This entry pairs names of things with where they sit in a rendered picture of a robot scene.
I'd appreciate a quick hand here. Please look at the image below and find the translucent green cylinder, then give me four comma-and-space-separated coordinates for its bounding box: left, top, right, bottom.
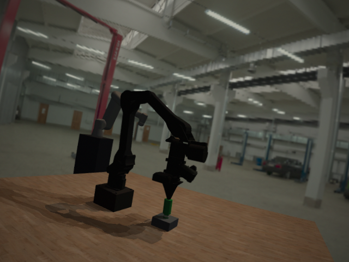
163, 198, 172, 215

